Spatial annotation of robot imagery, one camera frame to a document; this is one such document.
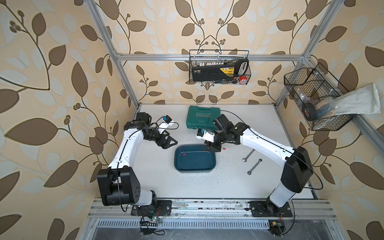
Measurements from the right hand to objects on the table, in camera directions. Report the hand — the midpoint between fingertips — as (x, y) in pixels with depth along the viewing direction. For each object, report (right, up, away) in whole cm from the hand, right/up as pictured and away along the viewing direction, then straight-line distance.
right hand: (206, 143), depth 82 cm
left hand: (-20, +4, -2) cm, 20 cm away
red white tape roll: (+22, +37, +4) cm, 43 cm away
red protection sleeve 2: (-13, -9, +11) cm, 19 cm away
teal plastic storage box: (-7, -11, +9) cm, 16 cm away
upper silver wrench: (+27, -9, +9) cm, 29 cm away
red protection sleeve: (+12, -5, +13) cm, 19 cm away
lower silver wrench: (+25, -18, +4) cm, 31 cm away
